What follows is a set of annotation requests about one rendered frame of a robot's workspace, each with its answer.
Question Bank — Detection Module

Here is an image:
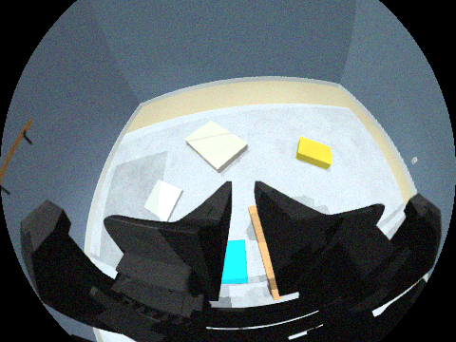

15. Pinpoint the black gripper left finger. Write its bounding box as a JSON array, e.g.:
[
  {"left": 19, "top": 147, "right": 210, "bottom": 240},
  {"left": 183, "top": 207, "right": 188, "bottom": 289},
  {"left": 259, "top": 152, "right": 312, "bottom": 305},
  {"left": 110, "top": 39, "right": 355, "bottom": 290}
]
[{"left": 104, "top": 181, "right": 232, "bottom": 301}]

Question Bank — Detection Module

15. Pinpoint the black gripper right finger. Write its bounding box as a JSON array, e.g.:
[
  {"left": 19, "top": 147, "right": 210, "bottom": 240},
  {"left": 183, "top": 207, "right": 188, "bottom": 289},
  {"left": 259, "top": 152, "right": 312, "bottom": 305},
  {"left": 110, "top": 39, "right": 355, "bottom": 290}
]
[{"left": 254, "top": 181, "right": 385, "bottom": 296}]

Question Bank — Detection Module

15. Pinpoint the tan wooden bar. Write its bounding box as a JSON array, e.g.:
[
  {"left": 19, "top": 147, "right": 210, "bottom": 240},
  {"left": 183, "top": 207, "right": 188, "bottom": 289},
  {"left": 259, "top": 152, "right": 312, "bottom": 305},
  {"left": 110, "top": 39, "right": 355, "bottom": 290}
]
[{"left": 247, "top": 205, "right": 282, "bottom": 300}]

